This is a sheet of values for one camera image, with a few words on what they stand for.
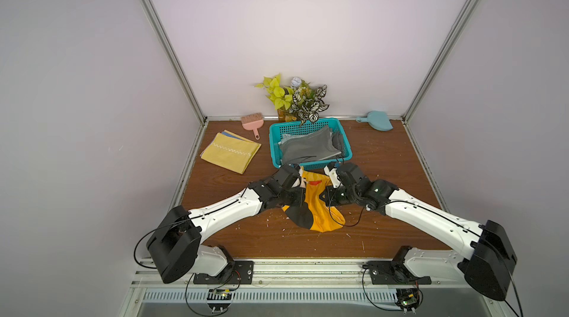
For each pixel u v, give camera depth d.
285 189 0.64
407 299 0.70
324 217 0.77
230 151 1.07
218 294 0.72
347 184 0.61
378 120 1.19
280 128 1.06
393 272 0.65
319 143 1.02
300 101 0.95
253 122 1.20
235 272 0.72
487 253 0.38
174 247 0.41
